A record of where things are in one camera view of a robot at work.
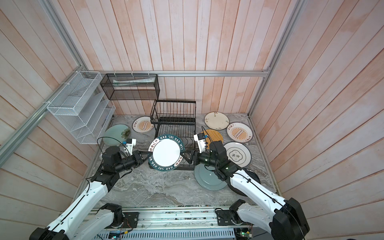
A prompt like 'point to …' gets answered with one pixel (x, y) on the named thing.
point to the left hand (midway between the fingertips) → (152, 156)
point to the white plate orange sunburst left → (142, 124)
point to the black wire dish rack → (176, 117)
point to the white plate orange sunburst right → (240, 132)
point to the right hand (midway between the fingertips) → (183, 153)
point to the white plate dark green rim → (164, 152)
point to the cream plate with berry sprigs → (216, 121)
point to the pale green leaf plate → (118, 132)
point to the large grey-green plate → (205, 176)
